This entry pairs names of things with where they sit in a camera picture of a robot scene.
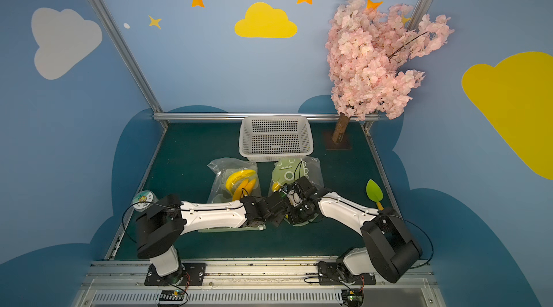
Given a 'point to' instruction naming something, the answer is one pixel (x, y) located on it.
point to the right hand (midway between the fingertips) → (291, 216)
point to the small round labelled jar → (143, 200)
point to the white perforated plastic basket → (267, 139)
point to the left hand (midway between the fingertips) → (282, 204)
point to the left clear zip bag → (221, 168)
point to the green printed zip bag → (286, 171)
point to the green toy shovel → (374, 192)
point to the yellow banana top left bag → (237, 175)
